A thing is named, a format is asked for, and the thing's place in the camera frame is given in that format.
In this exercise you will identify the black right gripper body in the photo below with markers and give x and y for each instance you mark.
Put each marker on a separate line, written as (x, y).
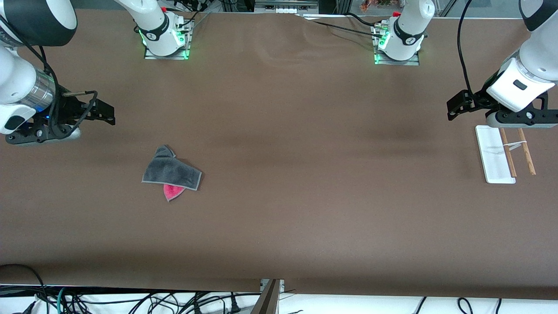
(71, 108)

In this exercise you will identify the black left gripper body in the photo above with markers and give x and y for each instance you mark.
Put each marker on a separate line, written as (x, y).
(478, 98)

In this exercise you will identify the grey and pink towel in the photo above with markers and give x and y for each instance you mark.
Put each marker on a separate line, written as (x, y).
(170, 172)

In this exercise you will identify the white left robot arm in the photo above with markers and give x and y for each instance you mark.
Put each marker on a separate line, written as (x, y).
(536, 56)

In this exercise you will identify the white rack with wooden bars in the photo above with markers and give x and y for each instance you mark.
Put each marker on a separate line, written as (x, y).
(492, 161)

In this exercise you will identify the orange red background object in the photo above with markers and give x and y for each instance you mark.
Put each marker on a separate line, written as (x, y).
(379, 4)

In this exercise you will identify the brown table cover sheet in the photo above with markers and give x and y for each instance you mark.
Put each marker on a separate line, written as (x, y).
(279, 196)

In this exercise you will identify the white connector strip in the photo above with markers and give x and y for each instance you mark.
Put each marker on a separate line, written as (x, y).
(285, 9)

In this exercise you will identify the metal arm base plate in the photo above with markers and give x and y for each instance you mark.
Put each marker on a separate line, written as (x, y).
(165, 56)
(396, 62)

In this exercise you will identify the metal table edge bracket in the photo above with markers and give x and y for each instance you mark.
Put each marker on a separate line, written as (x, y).
(268, 298)

